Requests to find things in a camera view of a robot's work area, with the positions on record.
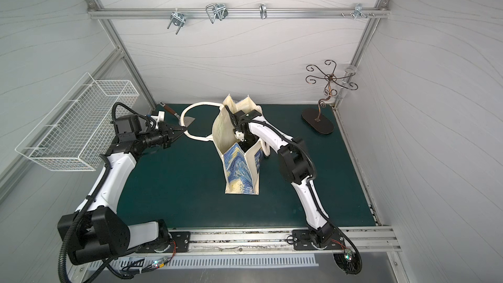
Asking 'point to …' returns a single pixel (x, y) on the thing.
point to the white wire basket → (76, 134)
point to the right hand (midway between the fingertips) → (249, 151)
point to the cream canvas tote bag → (243, 161)
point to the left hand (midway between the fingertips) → (186, 129)
